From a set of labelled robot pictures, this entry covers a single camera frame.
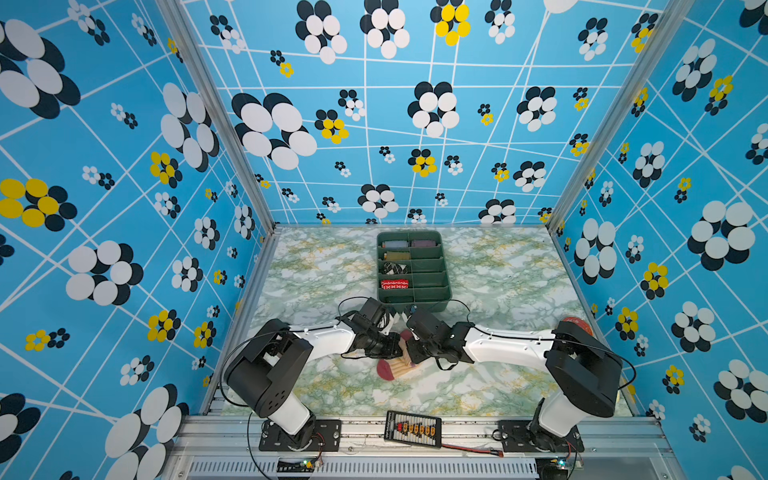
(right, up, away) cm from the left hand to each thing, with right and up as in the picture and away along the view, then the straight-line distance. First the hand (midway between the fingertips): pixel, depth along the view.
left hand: (404, 353), depth 87 cm
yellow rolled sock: (-2, +29, +16) cm, 33 cm away
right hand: (+2, +1, +1) cm, 2 cm away
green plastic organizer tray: (+3, +22, +12) cm, 25 cm away
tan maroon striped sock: (-3, -3, -4) cm, 6 cm away
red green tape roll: (+53, +9, +3) cm, 54 cm away
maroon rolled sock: (+8, +33, +21) cm, 40 cm away
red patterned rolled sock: (-5, +19, +9) cm, 22 cm away
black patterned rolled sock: (-4, +24, +12) cm, 27 cm away
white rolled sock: (-3, +33, +21) cm, 39 cm away
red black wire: (+22, -19, -16) cm, 33 cm away
